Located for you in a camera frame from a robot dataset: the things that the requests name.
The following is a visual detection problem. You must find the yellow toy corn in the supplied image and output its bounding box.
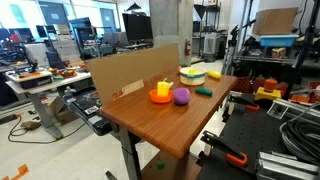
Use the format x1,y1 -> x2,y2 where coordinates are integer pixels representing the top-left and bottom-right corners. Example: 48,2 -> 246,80
207,70 -> 223,80

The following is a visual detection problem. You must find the yellow toy bell pepper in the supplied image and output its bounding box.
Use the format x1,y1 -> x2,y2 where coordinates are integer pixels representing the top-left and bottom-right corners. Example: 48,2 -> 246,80
156,77 -> 172,98

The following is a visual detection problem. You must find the orange toy plate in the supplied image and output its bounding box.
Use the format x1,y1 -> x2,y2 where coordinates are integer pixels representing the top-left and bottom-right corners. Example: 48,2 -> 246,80
149,88 -> 175,105

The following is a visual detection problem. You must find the purple toy ball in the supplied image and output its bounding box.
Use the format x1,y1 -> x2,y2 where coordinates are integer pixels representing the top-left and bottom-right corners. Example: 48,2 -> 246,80
172,87 -> 191,106

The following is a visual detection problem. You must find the white bowl with teal band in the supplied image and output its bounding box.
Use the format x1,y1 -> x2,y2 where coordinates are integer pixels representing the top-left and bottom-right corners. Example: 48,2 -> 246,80
179,66 -> 207,87

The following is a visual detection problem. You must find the brown cardboard board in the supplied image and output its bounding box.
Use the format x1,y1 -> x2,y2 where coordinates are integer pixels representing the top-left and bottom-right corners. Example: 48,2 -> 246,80
87,43 -> 183,106

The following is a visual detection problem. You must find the green toy cucumber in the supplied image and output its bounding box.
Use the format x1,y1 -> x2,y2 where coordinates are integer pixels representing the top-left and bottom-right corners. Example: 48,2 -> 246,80
194,86 -> 214,97

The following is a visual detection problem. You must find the red fire extinguisher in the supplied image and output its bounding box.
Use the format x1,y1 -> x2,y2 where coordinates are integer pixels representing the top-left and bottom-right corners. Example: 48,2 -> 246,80
184,38 -> 192,57

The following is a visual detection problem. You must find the black computer monitor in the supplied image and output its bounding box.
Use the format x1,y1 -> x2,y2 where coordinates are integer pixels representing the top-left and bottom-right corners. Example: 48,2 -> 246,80
121,12 -> 154,43

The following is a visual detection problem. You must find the grey metal table leg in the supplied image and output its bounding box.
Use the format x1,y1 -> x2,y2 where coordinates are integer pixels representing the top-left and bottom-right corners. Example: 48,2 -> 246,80
113,123 -> 144,180

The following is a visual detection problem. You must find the grey concrete column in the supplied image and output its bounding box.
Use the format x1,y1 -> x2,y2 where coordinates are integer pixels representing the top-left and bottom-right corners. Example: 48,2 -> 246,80
148,0 -> 195,67

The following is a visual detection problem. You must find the red bowl with toys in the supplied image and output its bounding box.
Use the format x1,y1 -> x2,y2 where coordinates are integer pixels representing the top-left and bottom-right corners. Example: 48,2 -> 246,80
57,68 -> 77,79

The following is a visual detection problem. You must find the cardboard box under desk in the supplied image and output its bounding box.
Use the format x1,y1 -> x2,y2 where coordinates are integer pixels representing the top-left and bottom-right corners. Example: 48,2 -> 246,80
41,96 -> 80,126

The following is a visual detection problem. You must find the black perforated work table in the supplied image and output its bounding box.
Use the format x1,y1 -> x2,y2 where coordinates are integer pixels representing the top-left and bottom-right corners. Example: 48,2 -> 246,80
196,99 -> 320,180

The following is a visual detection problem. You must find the white office desk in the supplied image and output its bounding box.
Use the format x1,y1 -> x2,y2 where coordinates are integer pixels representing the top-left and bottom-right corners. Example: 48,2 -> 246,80
4,68 -> 93,140

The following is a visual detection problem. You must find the colourful small box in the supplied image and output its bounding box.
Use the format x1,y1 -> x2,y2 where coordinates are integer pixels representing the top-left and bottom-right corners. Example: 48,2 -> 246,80
270,47 -> 287,60

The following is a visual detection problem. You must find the black box with wooden board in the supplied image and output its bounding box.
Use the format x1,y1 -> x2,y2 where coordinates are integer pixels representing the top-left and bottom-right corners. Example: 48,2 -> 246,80
19,71 -> 54,90

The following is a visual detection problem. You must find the blue plastic bin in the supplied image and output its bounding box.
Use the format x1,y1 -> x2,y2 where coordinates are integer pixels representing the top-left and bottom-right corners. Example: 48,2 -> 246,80
259,34 -> 300,48

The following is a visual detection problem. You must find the large cardboard box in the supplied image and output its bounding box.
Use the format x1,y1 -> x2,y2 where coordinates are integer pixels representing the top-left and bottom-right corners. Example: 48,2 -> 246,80
252,7 -> 299,36

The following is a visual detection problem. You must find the silver aluminium extrusion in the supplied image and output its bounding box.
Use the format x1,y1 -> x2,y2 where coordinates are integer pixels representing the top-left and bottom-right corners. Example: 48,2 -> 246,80
255,151 -> 320,180

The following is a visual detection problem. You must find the black tripod pole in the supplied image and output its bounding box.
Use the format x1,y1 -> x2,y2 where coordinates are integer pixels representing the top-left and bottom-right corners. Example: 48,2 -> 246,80
283,0 -> 320,101

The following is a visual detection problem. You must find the orange floor tape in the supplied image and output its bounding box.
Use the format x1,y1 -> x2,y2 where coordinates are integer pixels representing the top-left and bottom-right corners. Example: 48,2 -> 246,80
0,164 -> 30,180

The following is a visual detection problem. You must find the black clamp with orange handle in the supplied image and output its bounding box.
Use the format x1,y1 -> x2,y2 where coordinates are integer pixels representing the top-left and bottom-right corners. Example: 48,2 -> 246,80
200,130 -> 249,168
228,94 -> 261,113

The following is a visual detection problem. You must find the black cable bundle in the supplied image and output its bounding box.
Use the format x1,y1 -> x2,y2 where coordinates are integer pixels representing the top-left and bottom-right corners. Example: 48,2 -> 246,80
279,113 -> 320,166

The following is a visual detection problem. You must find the black floor cable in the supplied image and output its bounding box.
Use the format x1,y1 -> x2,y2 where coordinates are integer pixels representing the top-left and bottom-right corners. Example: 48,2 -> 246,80
7,114 -> 88,145

